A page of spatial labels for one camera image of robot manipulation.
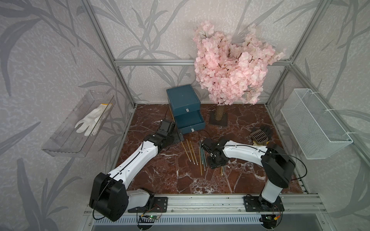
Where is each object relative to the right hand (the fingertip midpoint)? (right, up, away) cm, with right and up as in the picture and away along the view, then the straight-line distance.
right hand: (212, 165), depth 86 cm
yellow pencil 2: (-14, +6, +7) cm, 17 cm away
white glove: (-57, +28, -21) cm, 67 cm away
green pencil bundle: (-6, +4, +5) cm, 8 cm away
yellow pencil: (-17, +7, +7) cm, 20 cm away
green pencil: (+6, -2, -1) cm, 7 cm away
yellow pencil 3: (-12, +6, +7) cm, 15 cm away
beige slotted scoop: (+33, +16, +10) cm, 38 cm away
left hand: (-21, +17, -3) cm, 27 cm away
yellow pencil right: (+5, -1, 0) cm, 6 cm away
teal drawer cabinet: (-20, +42, +21) cm, 51 cm away
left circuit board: (-35, -23, -14) cm, 44 cm away
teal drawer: (-14, +26, +5) cm, 30 cm away
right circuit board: (+28, -24, -13) cm, 39 cm away
